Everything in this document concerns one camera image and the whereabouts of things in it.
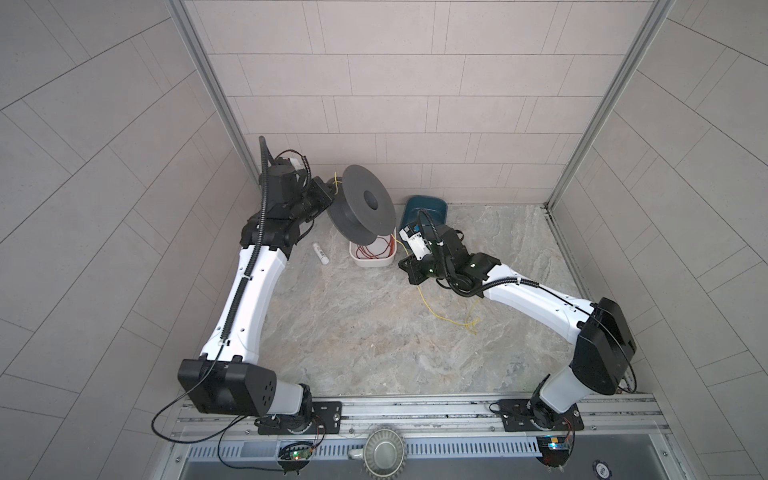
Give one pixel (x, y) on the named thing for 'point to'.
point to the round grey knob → (384, 452)
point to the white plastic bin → (375, 247)
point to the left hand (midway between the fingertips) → (340, 179)
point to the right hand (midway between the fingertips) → (397, 266)
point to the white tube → (321, 256)
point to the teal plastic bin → (425, 211)
